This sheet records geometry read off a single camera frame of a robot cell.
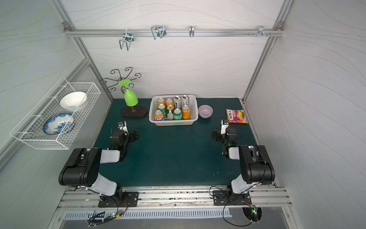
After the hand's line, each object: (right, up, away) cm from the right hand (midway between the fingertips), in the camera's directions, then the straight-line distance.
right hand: (221, 128), depth 95 cm
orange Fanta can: (-42, +7, +1) cm, 43 cm away
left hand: (-62, -1, -1) cm, 62 cm away
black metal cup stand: (-64, +11, +16) cm, 67 cm away
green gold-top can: (-35, +11, +5) cm, 37 cm away
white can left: (-30, +18, +7) cm, 36 cm away
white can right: (-25, +19, +8) cm, 33 cm away
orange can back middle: (-37, +19, +9) cm, 42 cm away
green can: (-41, +14, +6) cm, 44 cm away
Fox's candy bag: (+15, +7, +12) cm, 20 cm away
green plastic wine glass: (-61, +20, -2) cm, 64 cm away
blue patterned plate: (-83, +5, -30) cm, 89 cm away
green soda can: (-30, +9, +3) cm, 32 cm away
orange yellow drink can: (-24, +9, +6) cm, 26 cm away
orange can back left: (-43, +19, +10) cm, 48 cm away
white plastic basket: (-18, +16, +10) cm, 26 cm away
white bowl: (-86, +17, -20) cm, 90 cm away
